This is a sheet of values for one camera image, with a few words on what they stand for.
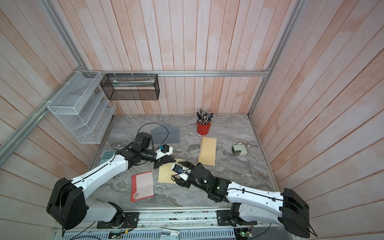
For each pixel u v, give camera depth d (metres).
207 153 0.98
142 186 0.84
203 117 0.95
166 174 0.77
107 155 0.96
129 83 0.88
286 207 0.42
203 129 1.07
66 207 0.41
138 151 0.63
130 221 0.73
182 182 0.64
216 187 0.57
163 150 0.63
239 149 0.95
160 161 0.67
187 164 0.67
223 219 0.73
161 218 0.76
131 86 1.03
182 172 0.60
